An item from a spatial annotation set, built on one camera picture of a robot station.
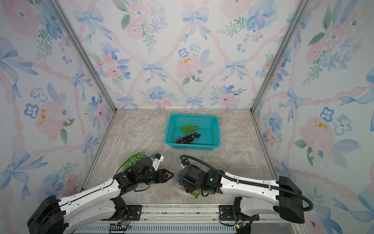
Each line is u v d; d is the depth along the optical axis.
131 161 0.85
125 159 0.86
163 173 0.71
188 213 0.76
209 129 1.07
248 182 0.46
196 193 0.73
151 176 0.68
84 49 0.86
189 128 1.04
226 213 0.73
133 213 0.74
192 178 0.56
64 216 0.42
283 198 0.41
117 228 0.73
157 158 0.74
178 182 0.76
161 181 0.68
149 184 0.69
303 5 0.68
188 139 0.97
